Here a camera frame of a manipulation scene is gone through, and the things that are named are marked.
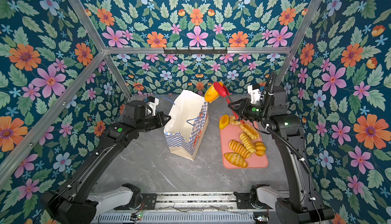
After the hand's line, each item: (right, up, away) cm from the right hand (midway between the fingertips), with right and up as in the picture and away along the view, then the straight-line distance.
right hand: (230, 104), depth 61 cm
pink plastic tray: (+20, -32, +25) cm, 45 cm away
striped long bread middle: (+15, -22, +27) cm, 37 cm away
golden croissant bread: (+7, -30, +21) cm, 37 cm away
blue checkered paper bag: (-19, -9, +5) cm, 21 cm away
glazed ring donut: (+8, -10, +39) cm, 41 cm away
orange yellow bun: (+2, -10, +40) cm, 41 cm away
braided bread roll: (+18, -16, +34) cm, 42 cm away
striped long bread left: (+10, -25, +26) cm, 38 cm away
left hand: (-25, -4, +8) cm, 27 cm away
